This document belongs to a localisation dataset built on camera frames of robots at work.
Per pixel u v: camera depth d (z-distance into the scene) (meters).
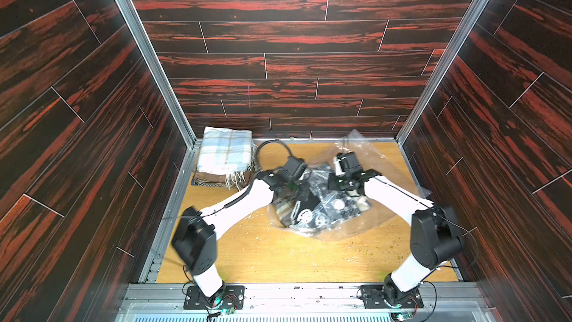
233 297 0.73
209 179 0.96
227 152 1.01
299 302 0.74
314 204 0.84
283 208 0.92
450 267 0.48
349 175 0.71
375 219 0.91
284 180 0.64
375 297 0.73
